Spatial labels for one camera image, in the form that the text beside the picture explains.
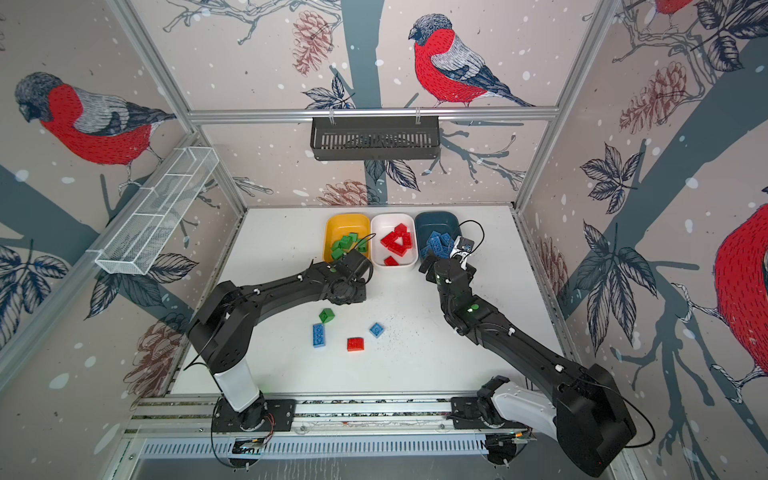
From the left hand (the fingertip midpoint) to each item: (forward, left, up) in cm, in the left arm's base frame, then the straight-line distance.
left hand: (361, 294), depth 90 cm
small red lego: (+14, -9, -3) cm, 17 cm away
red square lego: (+28, -13, -3) cm, 31 cm away
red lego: (+21, -12, -4) cm, 24 cm away
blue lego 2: (-11, +13, -5) cm, 17 cm away
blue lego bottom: (+21, -25, -1) cm, 33 cm away
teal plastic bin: (+32, -24, -3) cm, 40 cm away
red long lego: (+25, -9, -4) cm, 26 cm away
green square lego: (+21, +1, -3) cm, 22 cm away
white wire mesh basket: (+3, +53, +24) cm, 58 cm away
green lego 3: (-5, +11, -4) cm, 13 cm away
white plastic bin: (+30, -7, -2) cm, 31 cm away
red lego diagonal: (+23, -15, -3) cm, 28 cm away
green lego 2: (+26, +4, -4) cm, 27 cm away
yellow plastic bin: (+30, +10, -2) cm, 32 cm away
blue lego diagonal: (+18, -29, -2) cm, 35 cm away
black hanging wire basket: (+41, +8, +28) cm, 51 cm away
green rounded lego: (+18, +10, -4) cm, 21 cm away
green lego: (+23, +7, -3) cm, 24 cm away
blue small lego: (-9, -5, -5) cm, 12 cm away
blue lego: (+23, -30, -3) cm, 38 cm away
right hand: (+4, -23, +14) cm, 27 cm away
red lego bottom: (-14, +1, -5) cm, 15 cm away
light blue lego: (+18, -21, -3) cm, 28 cm away
